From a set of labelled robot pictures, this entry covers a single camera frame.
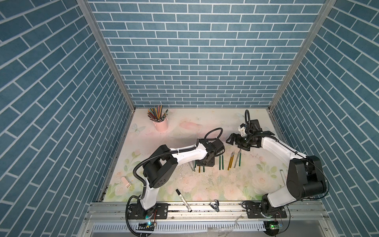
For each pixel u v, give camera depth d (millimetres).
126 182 805
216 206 752
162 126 1010
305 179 446
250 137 667
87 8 706
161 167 488
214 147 707
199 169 884
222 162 912
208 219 727
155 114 990
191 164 908
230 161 912
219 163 908
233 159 934
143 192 550
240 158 934
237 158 934
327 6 707
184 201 767
